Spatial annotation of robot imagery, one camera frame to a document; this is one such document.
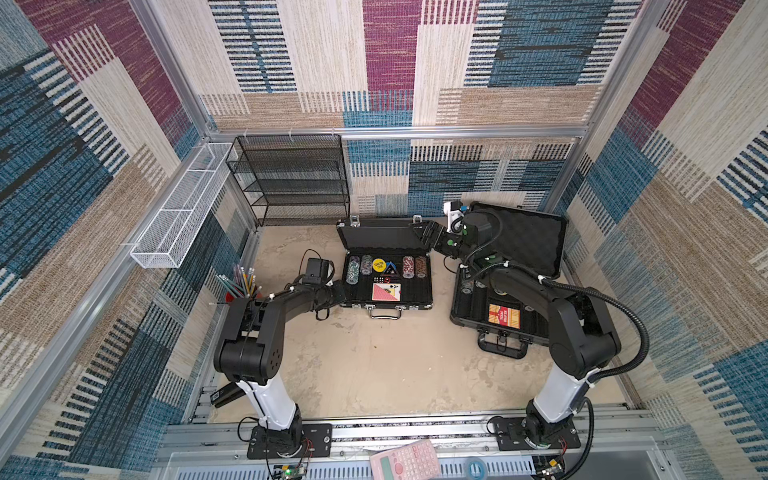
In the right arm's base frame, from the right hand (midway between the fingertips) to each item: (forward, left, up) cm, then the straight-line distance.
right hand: (421, 233), depth 88 cm
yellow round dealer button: (+3, +13, -19) cm, 23 cm away
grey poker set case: (+6, -36, -11) cm, 39 cm away
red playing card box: (-17, -25, -19) cm, 36 cm away
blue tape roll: (-54, -10, -22) cm, 59 cm away
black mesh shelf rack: (+30, +44, -3) cm, 54 cm away
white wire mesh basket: (-13, +61, +13) cm, 63 cm away
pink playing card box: (-8, +11, -18) cm, 23 cm away
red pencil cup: (-14, +56, -10) cm, 58 cm away
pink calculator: (-53, +5, -20) cm, 57 cm away
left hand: (-7, +24, -20) cm, 32 cm away
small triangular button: (+2, +9, -19) cm, 21 cm away
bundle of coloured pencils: (-11, +52, -8) cm, 54 cm away
